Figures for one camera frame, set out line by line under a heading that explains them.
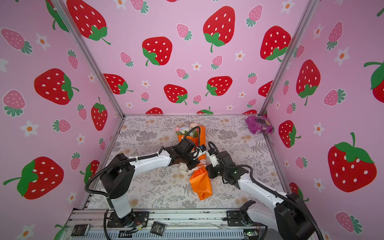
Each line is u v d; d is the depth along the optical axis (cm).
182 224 73
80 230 70
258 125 107
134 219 73
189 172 86
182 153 70
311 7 69
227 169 64
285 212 41
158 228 70
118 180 47
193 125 107
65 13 70
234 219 74
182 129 102
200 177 83
